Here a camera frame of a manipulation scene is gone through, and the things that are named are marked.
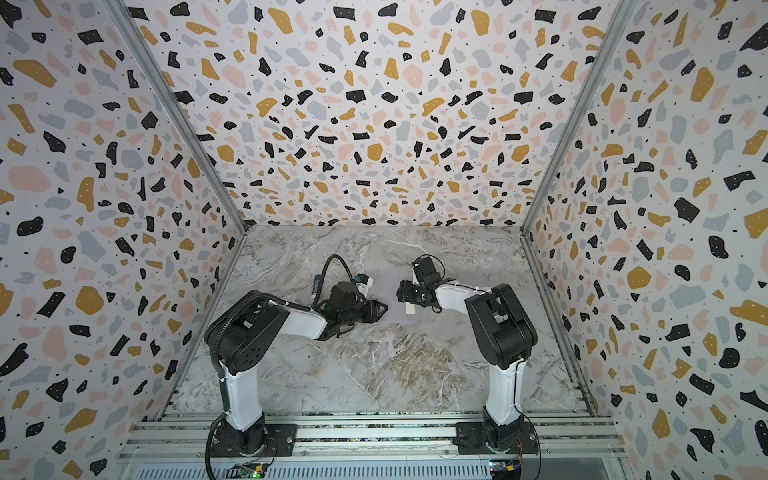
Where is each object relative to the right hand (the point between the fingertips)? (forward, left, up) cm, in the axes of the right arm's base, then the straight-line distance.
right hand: (399, 288), depth 99 cm
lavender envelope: (+7, +4, -5) cm, 9 cm away
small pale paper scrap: (+18, -45, -5) cm, 48 cm away
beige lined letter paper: (-6, -4, -3) cm, 8 cm away
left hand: (-6, +4, 0) cm, 7 cm away
